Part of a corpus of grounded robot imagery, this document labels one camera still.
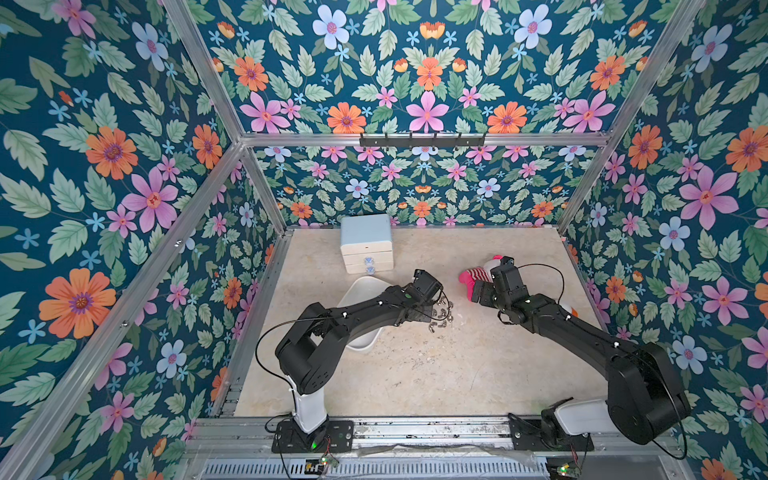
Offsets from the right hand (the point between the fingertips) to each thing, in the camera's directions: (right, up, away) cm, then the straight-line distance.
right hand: (487, 288), depth 89 cm
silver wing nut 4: (-17, -13, +4) cm, 21 cm away
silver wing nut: (-10, -7, +10) cm, 15 cm away
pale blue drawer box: (-38, +14, +6) cm, 41 cm away
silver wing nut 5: (-13, -12, +4) cm, 18 cm away
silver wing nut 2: (-13, -8, +7) cm, 16 cm away
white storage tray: (-41, -1, +8) cm, 42 cm away
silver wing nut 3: (-10, -11, +6) cm, 16 cm away
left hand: (-18, -6, +1) cm, 19 cm away
